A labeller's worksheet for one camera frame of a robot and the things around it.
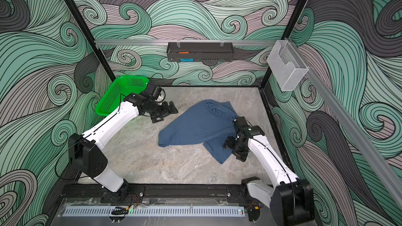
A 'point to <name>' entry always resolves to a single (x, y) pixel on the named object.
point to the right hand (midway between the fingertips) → (231, 151)
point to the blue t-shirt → (209, 121)
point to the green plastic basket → (112, 99)
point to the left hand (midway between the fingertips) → (172, 112)
